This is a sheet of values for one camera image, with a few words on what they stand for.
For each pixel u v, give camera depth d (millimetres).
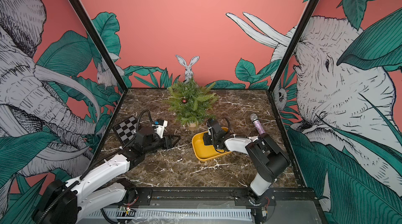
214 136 719
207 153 841
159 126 737
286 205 731
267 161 460
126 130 954
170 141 729
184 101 713
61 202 394
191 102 705
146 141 627
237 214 703
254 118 1009
